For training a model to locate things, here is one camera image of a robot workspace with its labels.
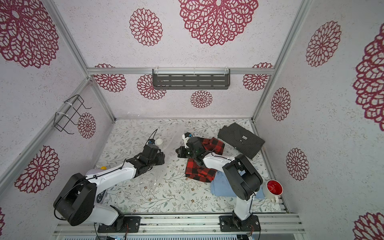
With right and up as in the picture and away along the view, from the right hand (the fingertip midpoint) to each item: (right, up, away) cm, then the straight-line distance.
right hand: (174, 149), depth 90 cm
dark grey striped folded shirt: (+46, +6, +17) cm, 49 cm away
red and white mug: (+55, -22, -7) cm, 60 cm away
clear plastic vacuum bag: (-7, +6, +20) cm, 22 cm away
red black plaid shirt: (+12, -13, 0) cm, 18 cm away
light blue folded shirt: (+27, -20, -5) cm, 34 cm away
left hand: (-8, -4, +1) cm, 9 cm away
